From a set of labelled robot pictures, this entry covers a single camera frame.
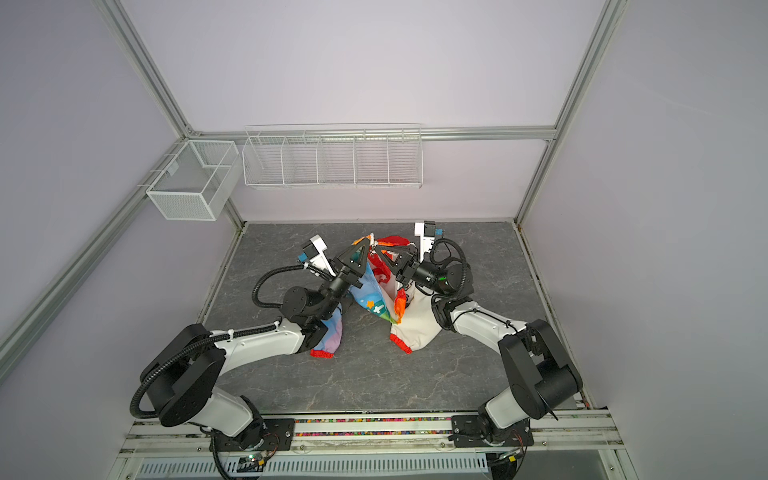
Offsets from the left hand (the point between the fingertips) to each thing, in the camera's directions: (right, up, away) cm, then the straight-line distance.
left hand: (373, 245), depth 66 cm
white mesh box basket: (-61, +22, +33) cm, 73 cm away
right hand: (0, -2, +1) cm, 2 cm away
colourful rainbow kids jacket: (+10, -20, +20) cm, 30 cm away
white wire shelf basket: (-4, +31, +33) cm, 45 cm away
